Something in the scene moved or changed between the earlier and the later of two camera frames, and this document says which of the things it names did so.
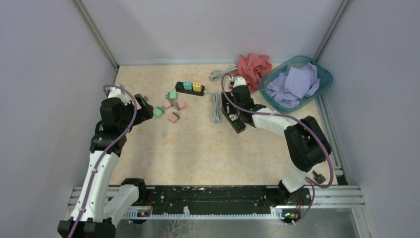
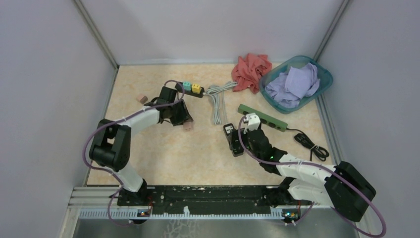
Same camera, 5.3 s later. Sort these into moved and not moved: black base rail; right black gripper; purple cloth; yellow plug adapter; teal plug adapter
Moved: right black gripper
Not moved: yellow plug adapter; teal plug adapter; purple cloth; black base rail
